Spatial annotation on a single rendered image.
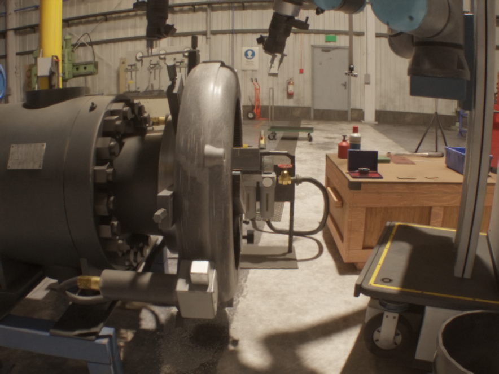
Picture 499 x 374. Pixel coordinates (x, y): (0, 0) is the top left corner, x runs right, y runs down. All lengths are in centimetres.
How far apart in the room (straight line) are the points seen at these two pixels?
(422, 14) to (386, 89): 1117
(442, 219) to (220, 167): 150
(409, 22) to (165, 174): 73
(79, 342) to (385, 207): 153
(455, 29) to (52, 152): 116
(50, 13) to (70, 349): 412
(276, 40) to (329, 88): 1052
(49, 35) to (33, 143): 366
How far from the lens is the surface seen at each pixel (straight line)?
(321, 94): 1185
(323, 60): 1188
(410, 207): 212
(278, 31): 135
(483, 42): 131
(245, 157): 111
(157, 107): 750
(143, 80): 840
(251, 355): 147
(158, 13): 137
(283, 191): 216
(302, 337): 157
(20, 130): 128
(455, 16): 117
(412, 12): 99
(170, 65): 96
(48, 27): 484
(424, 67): 114
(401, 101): 1222
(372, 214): 206
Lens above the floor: 90
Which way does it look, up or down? 14 degrees down
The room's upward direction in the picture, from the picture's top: straight up
